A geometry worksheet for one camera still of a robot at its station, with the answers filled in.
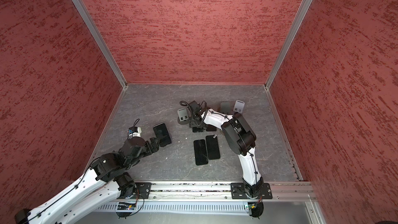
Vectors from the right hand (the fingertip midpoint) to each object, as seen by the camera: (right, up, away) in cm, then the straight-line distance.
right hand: (195, 126), depth 97 cm
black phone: (+11, -12, -6) cm, 17 cm away
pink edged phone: (+10, -1, -2) cm, 10 cm away
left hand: (-21, -6, -20) cm, 30 cm away
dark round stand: (-8, +3, 0) cm, 9 cm away
